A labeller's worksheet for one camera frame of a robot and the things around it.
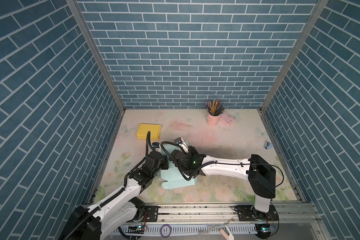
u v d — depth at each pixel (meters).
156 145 0.72
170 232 0.69
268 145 0.99
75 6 0.70
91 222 0.39
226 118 1.12
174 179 0.79
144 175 0.63
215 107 1.05
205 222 0.72
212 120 1.05
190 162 0.61
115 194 0.49
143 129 1.06
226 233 0.68
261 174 0.51
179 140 0.72
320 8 0.71
